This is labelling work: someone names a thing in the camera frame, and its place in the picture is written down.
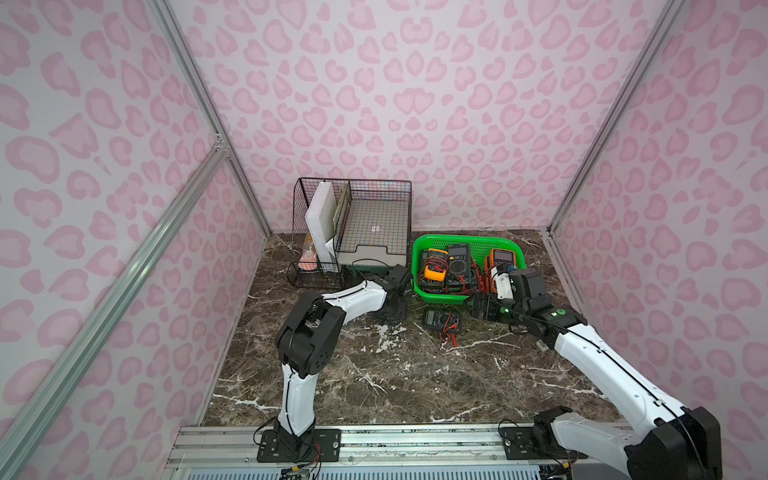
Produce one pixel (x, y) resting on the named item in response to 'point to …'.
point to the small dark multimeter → (443, 319)
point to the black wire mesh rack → (305, 268)
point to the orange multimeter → (497, 257)
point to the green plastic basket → (480, 246)
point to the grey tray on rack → (375, 232)
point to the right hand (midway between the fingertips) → (476, 302)
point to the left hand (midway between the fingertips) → (396, 309)
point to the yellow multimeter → (435, 266)
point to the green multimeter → (458, 268)
